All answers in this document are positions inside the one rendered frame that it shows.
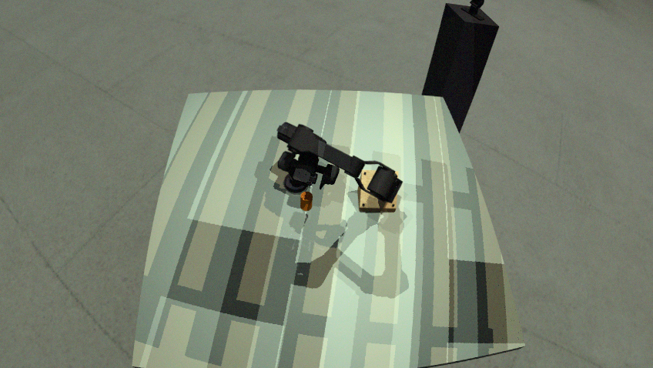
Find orange cylinder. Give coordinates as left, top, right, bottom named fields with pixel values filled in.
left=300, top=192, right=313, bottom=211

